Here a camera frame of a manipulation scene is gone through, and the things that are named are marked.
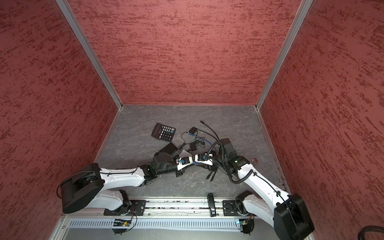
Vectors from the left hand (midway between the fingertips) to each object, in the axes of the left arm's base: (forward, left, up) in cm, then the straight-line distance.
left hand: (192, 163), depth 79 cm
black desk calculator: (+26, +21, -8) cm, 34 cm away
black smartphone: (+14, +16, -9) cm, 23 cm away
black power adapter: (+29, +1, -10) cm, 31 cm away
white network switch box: (+10, +6, -9) cm, 14 cm away
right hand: (0, -3, +2) cm, 3 cm away
